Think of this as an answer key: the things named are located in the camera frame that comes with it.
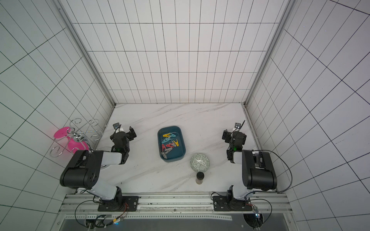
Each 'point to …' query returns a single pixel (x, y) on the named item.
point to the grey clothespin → (164, 154)
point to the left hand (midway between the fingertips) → (124, 130)
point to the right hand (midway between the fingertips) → (229, 128)
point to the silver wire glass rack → (76, 138)
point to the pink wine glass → (73, 146)
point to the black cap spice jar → (200, 177)
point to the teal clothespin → (166, 139)
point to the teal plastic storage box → (177, 152)
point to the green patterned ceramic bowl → (199, 162)
